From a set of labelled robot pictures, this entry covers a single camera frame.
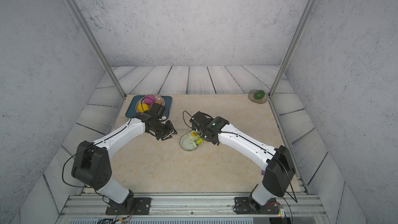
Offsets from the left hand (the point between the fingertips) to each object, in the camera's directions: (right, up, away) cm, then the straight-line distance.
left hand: (178, 133), depth 86 cm
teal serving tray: (-38, +13, +26) cm, 48 cm away
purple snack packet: (+38, -12, -23) cm, 45 cm away
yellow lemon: (-26, +14, +22) cm, 37 cm away
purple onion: (-25, +20, +25) cm, 40 cm away
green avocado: (+55, +24, +32) cm, 68 cm away
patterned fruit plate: (-19, +20, +29) cm, 40 cm away
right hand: (+22, +6, -6) cm, 24 cm away
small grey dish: (+50, +22, +34) cm, 64 cm away
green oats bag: (+10, 0, -11) cm, 15 cm away
